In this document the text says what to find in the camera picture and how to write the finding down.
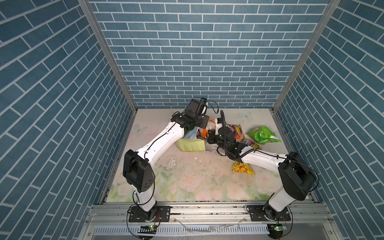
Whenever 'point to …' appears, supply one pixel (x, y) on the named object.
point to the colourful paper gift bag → (201, 143)
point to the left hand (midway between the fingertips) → (204, 118)
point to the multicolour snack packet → (250, 143)
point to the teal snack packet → (192, 134)
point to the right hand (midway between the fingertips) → (206, 129)
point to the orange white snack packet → (204, 132)
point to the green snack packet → (263, 135)
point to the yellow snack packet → (240, 167)
